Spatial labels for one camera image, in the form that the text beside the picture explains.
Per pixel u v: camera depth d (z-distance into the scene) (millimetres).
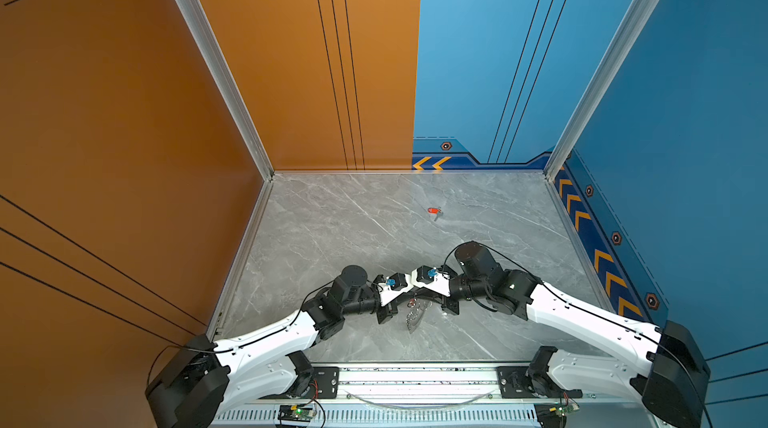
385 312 659
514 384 725
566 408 696
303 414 698
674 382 379
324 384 740
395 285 630
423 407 697
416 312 722
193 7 759
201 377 408
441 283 632
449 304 645
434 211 1085
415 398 724
